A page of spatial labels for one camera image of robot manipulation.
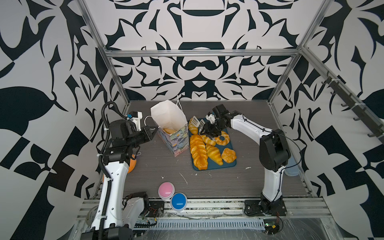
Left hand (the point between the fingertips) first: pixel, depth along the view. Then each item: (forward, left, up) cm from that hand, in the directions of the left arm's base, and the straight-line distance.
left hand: (157, 126), depth 72 cm
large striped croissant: (-4, -29, -23) cm, 37 cm away
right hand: (+6, -23, -17) cm, 30 cm away
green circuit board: (-40, -52, -30) cm, 72 cm away
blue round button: (-28, -9, -26) cm, 39 cm away
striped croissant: (+14, -18, -23) cm, 33 cm away
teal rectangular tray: (-8, -28, -27) cm, 40 cm away
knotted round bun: (-5, -38, -24) cm, 45 cm away
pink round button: (-22, -2, -27) cm, 35 cm away
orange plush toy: (-9, +16, -23) cm, 29 cm away
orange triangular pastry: (+10, -3, -19) cm, 22 cm away
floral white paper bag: (+16, -4, -23) cm, 28 cm away
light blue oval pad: (-13, -72, -25) cm, 77 cm away
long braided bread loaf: (-2, -21, -25) cm, 32 cm away
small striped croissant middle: (+5, -26, -24) cm, 36 cm away
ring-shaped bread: (+4, -36, -25) cm, 44 cm away
